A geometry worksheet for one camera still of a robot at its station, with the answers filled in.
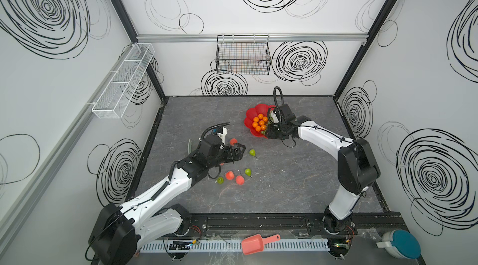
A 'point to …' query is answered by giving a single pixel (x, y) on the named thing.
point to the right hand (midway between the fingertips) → (266, 133)
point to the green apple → (220, 180)
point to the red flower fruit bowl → (253, 112)
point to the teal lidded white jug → (400, 244)
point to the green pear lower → (248, 172)
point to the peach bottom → (239, 180)
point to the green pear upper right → (253, 152)
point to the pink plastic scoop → (255, 244)
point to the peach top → (233, 141)
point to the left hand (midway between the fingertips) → (240, 149)
